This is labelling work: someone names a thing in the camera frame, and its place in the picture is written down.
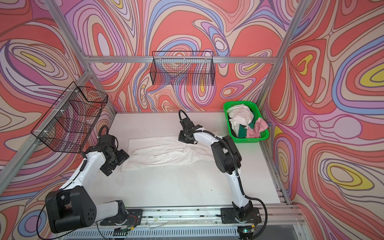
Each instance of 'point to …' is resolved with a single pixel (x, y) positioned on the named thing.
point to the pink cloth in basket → (260, 125)
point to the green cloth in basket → (242, 131)
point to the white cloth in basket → (239, 114)
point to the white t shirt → (153, 151)
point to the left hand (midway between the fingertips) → (123, 161)
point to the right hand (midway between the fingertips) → (183, 141)
